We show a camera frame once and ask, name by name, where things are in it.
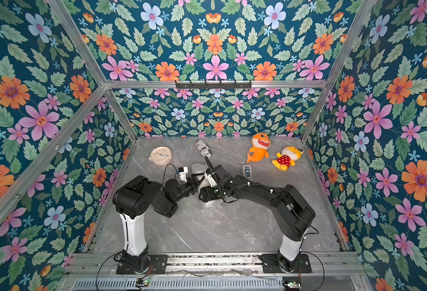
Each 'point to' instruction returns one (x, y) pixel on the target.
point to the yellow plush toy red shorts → (289, 156)
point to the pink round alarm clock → (161, 155)
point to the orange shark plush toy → (261, 142)
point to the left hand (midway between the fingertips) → (207, 176)
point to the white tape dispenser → (247, 171)
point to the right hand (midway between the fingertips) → (208, 191)
